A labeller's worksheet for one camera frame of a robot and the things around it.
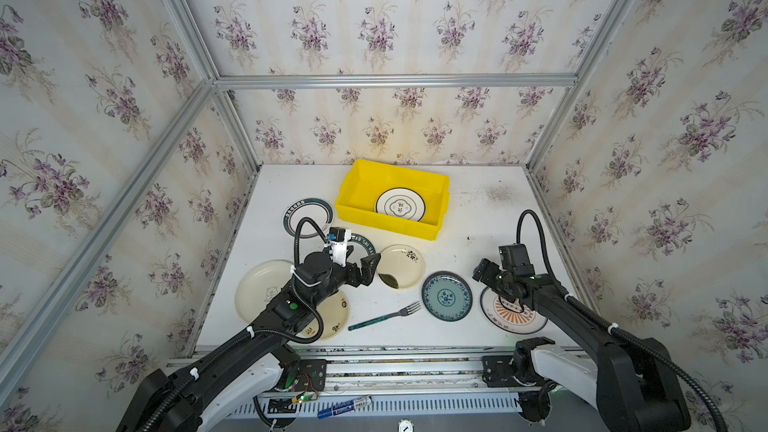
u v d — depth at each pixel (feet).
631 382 1.33
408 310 2.73
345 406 2.24
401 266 3.00
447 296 2.82
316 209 3.49
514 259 2.26
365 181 3.85
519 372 2.18
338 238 2.18
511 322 2.60
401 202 3.52
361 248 3.17
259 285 2.95
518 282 2.14
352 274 2.22
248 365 1.65
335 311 2.75
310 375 2.40
